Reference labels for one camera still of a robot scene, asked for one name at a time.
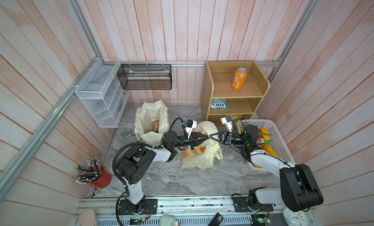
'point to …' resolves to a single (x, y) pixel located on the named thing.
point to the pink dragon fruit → (260, 141)
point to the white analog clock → (299, 218)
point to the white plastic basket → (276, 142)
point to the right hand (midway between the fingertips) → (210, 138)
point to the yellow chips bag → (237, 117)
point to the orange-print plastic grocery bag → (203, 155)
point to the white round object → (167, 220)
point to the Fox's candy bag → (219, 103)
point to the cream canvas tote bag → (147, 113)
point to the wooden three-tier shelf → (231, 88)
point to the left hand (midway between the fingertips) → (208, 140)
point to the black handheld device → (216, 220)
